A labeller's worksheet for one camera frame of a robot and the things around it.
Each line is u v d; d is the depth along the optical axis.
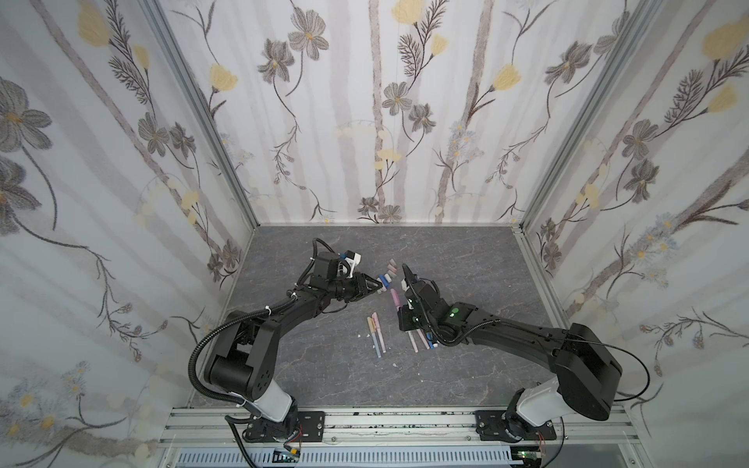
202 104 0.84
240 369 0.45
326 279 0.71
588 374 0.43
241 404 0.50
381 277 1.04
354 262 0.84
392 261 1.08
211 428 0.75
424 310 0.64
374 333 0.90
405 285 0.78
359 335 0.91
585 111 0.86
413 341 0.88
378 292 0.86
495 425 0.74
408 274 0.73
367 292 0.79
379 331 0.91
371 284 0.83
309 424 0.74
